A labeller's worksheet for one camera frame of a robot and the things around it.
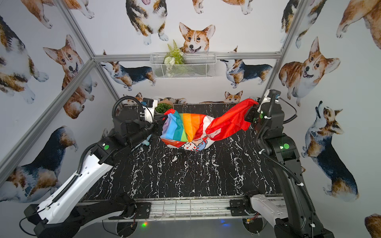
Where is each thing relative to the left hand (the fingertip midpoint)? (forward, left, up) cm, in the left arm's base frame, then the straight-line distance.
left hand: (169, 114), depth 64 cm
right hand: (+2, -35, +5) cm, 36 cm away
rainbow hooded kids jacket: (-4, -12, -8) cm, 15 cm away
